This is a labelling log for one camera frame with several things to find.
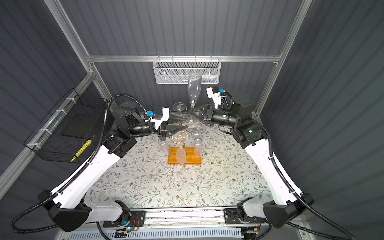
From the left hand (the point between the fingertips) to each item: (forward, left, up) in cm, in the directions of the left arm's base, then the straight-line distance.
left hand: (186, 120), depth 54 cm
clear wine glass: (+23, +4, -13) cm, 27 cm away
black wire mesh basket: (+20, +59, -19) cm, 66 cm away
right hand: (+2, -1, 0) cm, 3 cm away
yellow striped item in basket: (+3, +49, -20) cm, 53 cm away
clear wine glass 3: (+2, +3, -14) cm, 14 cm away
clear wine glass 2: (+8, +13, -29) cm, 33 cm away
